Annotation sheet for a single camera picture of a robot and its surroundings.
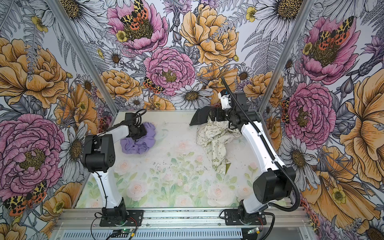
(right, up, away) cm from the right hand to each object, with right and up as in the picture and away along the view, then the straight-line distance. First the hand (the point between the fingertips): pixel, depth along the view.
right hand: (215, 116), depth 79 cm
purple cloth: (-45, -18, +18) cm, 52 cm away
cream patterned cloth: (+2, -12, +17) cm, 21 cm away
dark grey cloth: (-6, +2, +33) cm, 34 cm away
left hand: (-44, -12, +24) cm, 52 cm away
